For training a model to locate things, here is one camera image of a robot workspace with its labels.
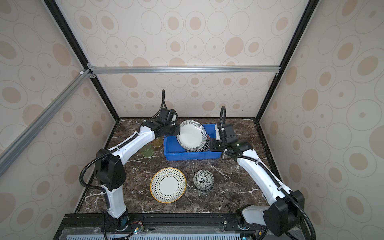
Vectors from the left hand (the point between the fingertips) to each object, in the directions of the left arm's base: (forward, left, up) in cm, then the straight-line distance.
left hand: (183, 126), depth 87 cm
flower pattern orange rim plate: (-4, -14, -19) cm, 24 cm away
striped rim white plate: (-1, -5, -7) cm, 9 cm away
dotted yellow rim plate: (-27, +9, -20) cm, 35 cm away
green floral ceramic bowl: (-26, -11, -17) cm, 33 cm away
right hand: (-11, -16, -1) cm, 19 cm away
